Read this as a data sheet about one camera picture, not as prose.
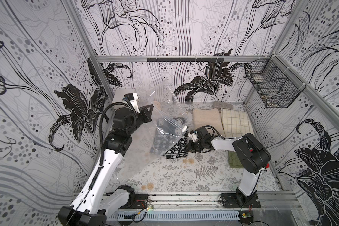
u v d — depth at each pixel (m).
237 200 0.67
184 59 0.89
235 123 0.99
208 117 1.04
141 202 0.72
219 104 1.15
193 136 0.89
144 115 0.57
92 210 0.37
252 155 0.49
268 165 0.80
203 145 0.75
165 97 1.19
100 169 0.42
